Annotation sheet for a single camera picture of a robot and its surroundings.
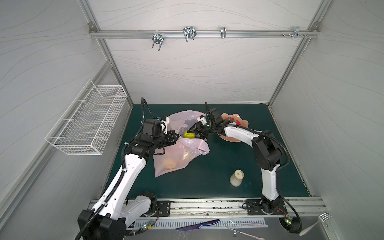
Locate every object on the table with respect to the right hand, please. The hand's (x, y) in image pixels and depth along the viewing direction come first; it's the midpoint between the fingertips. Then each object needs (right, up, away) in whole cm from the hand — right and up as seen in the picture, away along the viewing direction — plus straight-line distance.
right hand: (188, 133), depth 87 cm
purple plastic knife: (+5, -42, -18) cm, 46 cm away
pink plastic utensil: (+27, -43, -21) cm, 55 cm away
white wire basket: (-47, +6, -18) cm, 51 cm away
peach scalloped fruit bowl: (+38, +6, +16) cm, 42 cm away
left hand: (-5, 0, -14) cm, 14 cm away
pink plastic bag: (-2, -8, -10) cm, 13 cm away
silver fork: (+66, -39, -16) cm, 79 cm away
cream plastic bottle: (+25, -22, -12) cm, 36 cm away
